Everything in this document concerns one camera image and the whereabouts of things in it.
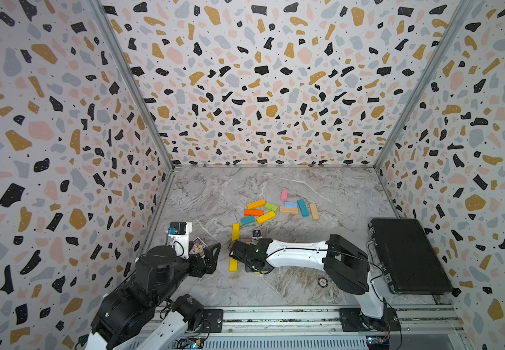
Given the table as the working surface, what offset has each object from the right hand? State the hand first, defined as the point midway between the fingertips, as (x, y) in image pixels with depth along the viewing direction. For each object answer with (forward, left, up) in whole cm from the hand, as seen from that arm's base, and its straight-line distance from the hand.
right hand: (252, 265), depth 87 cm
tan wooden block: (+27, -17, 0) cm, 31 cm away
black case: (+3, -59, +4) cm, 60 cm away
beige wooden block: (+26, -27, 0) cm, 38 cm away
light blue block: (+31, -16, -1) cm, 35 cm away
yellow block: (+23, -6, 0) cm, 24 cm away
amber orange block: (+30, 0, 0) cm, 30 cm away
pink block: (+35, -13, 0) cm, 38 cm away
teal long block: (+28, -22, +1) cm, 35 cm away
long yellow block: (+14, +9, +1) cm, 17 cm away
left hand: (-5, +10, +28) cm, 30 cm away
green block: (+28, -6, +1) cm, 28 cm away
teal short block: (+21, +4, 0) cm, 21 cm away
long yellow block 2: (-1, +8, +1) cm, 8 cm away
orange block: (+25, +1, 0) cm, 25 cm away
